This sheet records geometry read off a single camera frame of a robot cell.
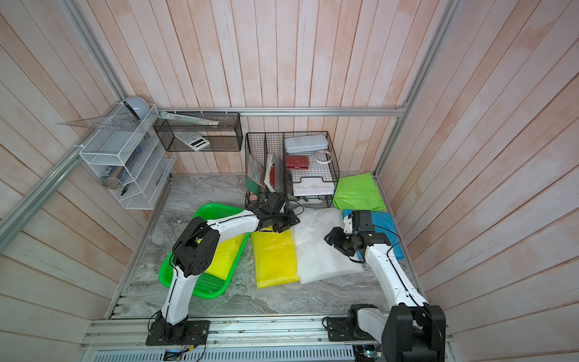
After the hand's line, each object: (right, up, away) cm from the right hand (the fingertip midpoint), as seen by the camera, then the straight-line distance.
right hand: (329, 237), depth 85 cm
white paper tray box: (-6, +20, +6) cm, 21 cm away
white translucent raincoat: (-4, -9, +2) cm, 10 cm away
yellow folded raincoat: (-22, -9, +5) cm, 24 cm away
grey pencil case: (-8, +40, +16) cm, 44 cm away
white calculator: (-58, +41, +13) cm, 72 cm away
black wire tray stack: (-6, +27, +10) cm, 30 cm away
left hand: (-12, +3, +10) cm, 16 cm away
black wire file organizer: (-27, +31, +22) cm, 46 cm away
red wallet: (-12, +30, +9) cm, 34 cm away
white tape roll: (+3, +34, +14) cm, 37 cm away
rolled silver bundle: (-76, +23, -9) cm, 80 cm away
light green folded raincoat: (+20, +17, +25) cm, 36 cm away
